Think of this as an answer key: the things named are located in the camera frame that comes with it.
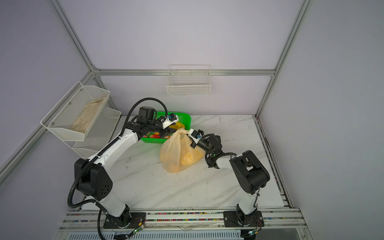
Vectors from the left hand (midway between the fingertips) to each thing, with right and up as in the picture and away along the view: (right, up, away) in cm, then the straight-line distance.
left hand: (174, 126), depth 82 cm
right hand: (+6, -3, -2) cm, 7 cm away
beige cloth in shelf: (-46, +3, -5) cm, 46 cm away
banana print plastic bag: (+2, -16, +1) cm, 16 cm away
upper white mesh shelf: (-51, +4, -8) cm, 52 cm away
